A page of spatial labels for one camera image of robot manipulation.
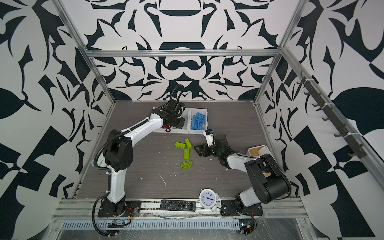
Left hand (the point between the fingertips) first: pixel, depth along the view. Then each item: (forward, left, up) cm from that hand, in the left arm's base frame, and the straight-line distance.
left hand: (182, 119), depth 93 cm
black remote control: (-44, +2, -12) cm, 46 cm away
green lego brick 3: (-17, -2, -13) cm, 21 cm away
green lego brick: (-12, +2, -11) cm, 16 cm away
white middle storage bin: (-2, -2, -9) cm, 9 cm away
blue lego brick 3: (+2, -10, -10) cm, 14 cm away
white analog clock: (-42, -13, -11) cm, 45 cm away
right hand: (-14, -10, -7) cm, 19 cm away
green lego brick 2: (-11, -4, -11) cm, 16 cm away
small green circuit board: (-53, -30, -14) cm, 63 cm away
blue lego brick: (+8, -11, -9) cm, 16 cm away
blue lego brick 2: (+3, -7, -9) cm, 12 cm away
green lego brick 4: (-24, -2, -12) cm, 27 cm away
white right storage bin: (+13, -7, -8) cm, 17 cm away
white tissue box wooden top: (-19, -43, -7) cm, 48 cm away
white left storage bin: (-12, +7, +7) cm, 16 cm away
